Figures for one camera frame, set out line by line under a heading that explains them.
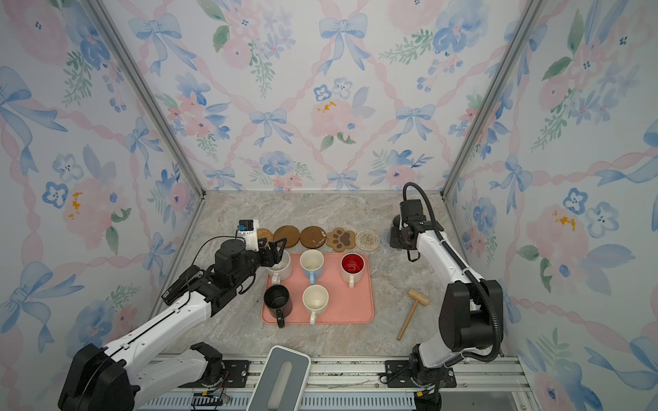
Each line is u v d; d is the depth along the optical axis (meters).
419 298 0.87
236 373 0.75
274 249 0.72
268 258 0.70
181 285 0.88
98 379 0.39
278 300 0.86
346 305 0.86
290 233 1.05
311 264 0.94
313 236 1.05
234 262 0.60
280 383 0.72
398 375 0.72
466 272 0.47
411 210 0.69
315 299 0.87
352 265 0.93
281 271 0.85
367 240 1.03
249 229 0.69
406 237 0.64
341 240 1.03
